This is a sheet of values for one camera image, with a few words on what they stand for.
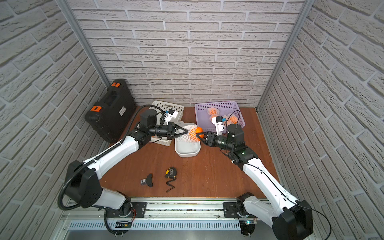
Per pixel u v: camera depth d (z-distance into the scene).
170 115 0.71
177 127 0.69
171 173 0.83
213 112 1.10
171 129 0.65
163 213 0.73
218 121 0.66
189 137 0.69
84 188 0.41
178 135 0.68
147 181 0.81
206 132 0.64
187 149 0.95
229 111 1.18
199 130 0.69
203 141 0.66
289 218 0.37
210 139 0.63
